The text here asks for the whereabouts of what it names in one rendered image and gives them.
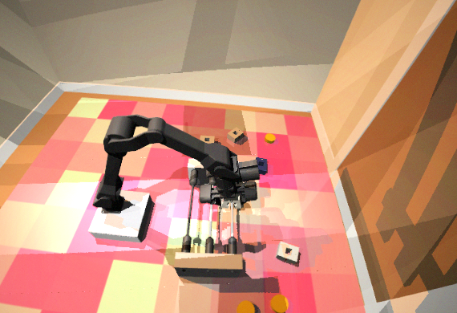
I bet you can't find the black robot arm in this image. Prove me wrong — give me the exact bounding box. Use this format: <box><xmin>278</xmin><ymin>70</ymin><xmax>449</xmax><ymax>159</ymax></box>
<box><xmin>93</xmin><ymin>114</ymin><xmax>260</xmax><ymax>214</ymax></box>

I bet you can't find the orange round disc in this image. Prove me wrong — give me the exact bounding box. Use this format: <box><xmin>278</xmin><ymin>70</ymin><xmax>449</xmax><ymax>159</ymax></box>
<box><xmin>265</xmin><ymin>133</ymin><xmax>276</xmax><ymax>144</ymax></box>
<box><xmin>270</xmin><ymin>295</ymin><xmax>288</xmax><ymax>313</ymax></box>
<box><xmin>237</xmin><ymin>300</ymin><xmax>254</xmax><ymax>313</ymax></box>

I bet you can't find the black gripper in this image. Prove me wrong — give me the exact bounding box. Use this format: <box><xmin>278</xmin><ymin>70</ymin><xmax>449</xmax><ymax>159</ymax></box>
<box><xmin>199</xmin><ymin>179</ymin><xmax>257</xmax><ymax>206</ymax></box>

